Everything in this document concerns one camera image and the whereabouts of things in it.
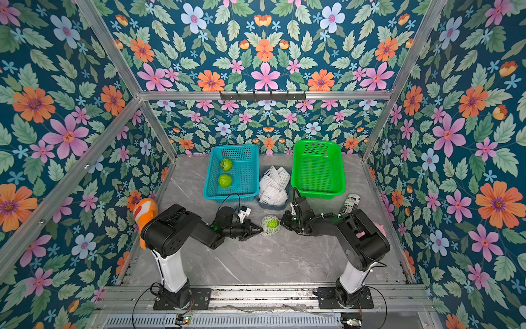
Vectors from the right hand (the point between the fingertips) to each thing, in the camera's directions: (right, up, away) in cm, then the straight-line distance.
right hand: (282, 217), depth 93 cm
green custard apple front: (-4, -1, -7) cm, 8 cm away
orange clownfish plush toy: (-62, +4, -4) cm, 62 cm away
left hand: (-8, -5, -4) cm, 10 cm away
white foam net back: (-2, +18, +8) cm, 20 cm away
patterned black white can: (+33, +6, +3) cm, 34 cm away
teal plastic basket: (-20, +21, +18) cm, 34 cm away
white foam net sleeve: (-6, -4, -7) cm, 11 cm away
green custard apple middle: (-29, +17, +8) cm, 34 cm away
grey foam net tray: (-9, +21, +13) cm, 26 cm away
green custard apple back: (-30, +25, +14) cm, 42 cm away
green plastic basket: (+21, +23, +22) cm, 38 cm away
